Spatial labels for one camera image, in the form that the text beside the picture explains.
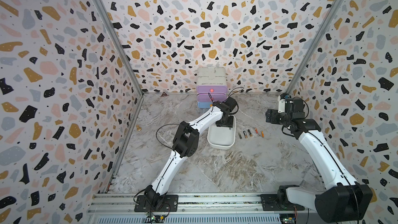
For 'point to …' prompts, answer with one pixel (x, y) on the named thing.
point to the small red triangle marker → (164, 94)
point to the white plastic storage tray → (222, 137)
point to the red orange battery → (256, 131)
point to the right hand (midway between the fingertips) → (273, 113)
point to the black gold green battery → (239, 135)
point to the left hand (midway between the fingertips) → (231, 125)
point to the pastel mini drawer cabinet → (211, 86)
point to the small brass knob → (139, 128)
